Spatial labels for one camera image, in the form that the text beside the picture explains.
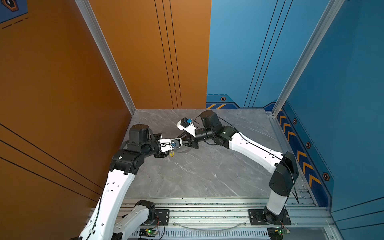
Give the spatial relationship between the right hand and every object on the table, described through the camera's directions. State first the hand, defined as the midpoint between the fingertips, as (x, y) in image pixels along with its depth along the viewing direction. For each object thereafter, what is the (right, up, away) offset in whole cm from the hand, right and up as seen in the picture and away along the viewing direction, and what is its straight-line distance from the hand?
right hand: (176, 140), depth 70 cm
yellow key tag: (-4, -8, +7) cm, 12 cm away
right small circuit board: (+48, -45, +1) cm, 65 cm away
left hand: (-3, +2, -1) cm, 4 cm away
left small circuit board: (-14, -44, +1) cm, 46 cm away
